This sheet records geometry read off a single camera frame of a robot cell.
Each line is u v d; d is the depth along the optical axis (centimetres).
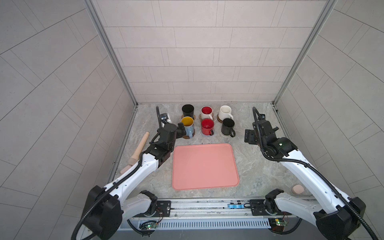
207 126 99
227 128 96
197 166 87
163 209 71
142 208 59
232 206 71
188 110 102
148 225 65
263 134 54
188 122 97
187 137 94
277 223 68
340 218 36
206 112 105
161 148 58
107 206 38
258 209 71
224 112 102
